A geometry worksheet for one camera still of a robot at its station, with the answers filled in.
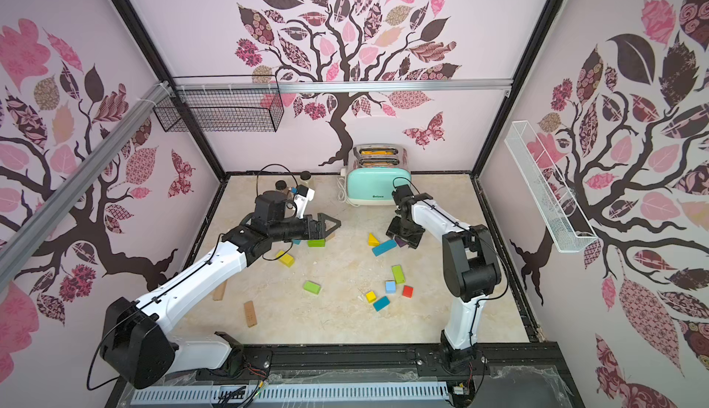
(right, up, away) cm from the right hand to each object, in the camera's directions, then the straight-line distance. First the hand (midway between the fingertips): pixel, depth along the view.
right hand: (399, 241), depth 93 cm
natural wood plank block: (-47, -21, -10) cm, 53 cm away
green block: (-29, -14, -5) cm, 33 cm away
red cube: (+2, -15, -6) cm, 16 cm away
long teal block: (-5, -3, +5) cm, 7 cm away
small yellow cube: (-10, -16, -8) cm, 21 cm away
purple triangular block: (+1, -1, +5) cm, 5 cm away
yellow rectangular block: (-32, 0, -25) cm, 41 cm away
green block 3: (-1, -11, -3) cm, 11 cm away
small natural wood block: (-21, +5, -24) cm, 32 cm away
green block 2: (-29, -1, +3) cm, 29 cm away
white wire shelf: (+37, +9, -28) cm, 47 cm away
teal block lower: (-7, -19, -8) cm, 21 cm away
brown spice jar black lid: (-44, +20, +12) cm, 50 cm away
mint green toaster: (-9, +25, +4) cm, 27 cm away
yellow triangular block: (-9, -1, +5) cm, 10 cm away
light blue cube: (-4, -13, -7) cm, 16 cm away
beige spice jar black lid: (-35, +25, +15) cm, 46 cm away
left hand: (-22, +6, -17) cm, 28 cm away
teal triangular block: (-30, +4, -24) cm, 38 cm away
